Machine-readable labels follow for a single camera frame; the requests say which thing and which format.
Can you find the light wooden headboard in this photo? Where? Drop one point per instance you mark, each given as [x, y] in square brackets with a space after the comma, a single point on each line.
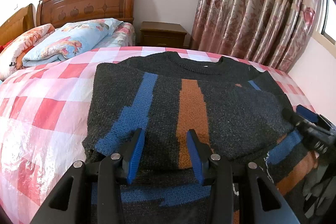
[17, 24]

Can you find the carved wooden headboard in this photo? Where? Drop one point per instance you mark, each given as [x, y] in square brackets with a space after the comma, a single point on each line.
[60, 12]

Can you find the pink checkered bed cover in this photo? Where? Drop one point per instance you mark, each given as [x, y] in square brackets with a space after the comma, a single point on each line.
[44, 115]

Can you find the dark wooden nightstand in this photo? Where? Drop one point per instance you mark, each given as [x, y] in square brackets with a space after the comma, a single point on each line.
[160, 34]

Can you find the blue floral folded quilt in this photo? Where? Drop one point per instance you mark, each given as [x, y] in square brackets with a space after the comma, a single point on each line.
[69, 41]

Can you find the dark striped knit sweater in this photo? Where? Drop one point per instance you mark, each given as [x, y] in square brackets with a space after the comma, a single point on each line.
[233, 107]

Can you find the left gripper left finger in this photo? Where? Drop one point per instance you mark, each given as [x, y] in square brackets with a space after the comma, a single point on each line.
[70, 199]

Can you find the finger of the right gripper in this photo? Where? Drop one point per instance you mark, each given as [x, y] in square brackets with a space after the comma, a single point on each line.
[307, 114]

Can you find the pink floral curtain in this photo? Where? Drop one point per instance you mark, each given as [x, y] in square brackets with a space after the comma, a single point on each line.
[268, 32]

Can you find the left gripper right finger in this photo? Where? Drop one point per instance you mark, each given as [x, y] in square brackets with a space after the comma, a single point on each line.
[259, 199]

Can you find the orange floral pillow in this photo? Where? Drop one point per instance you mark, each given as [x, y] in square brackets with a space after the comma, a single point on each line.
[12, 55]

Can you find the barred window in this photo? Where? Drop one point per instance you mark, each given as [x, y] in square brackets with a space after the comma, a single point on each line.
[327, 28]

